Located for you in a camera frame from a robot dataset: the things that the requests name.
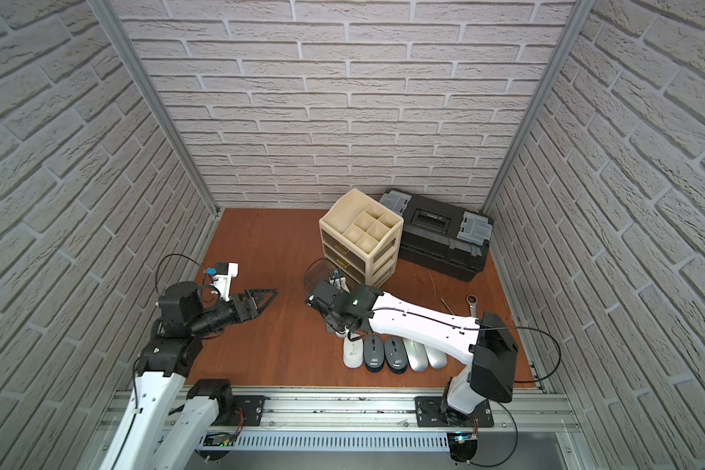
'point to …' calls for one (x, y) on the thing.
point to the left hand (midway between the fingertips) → (273, 291)
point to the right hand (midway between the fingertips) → (341, 314)
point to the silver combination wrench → (472, 301)
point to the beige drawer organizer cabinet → (361, 234)
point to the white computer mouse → (352, 352)
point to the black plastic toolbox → (444, 239)
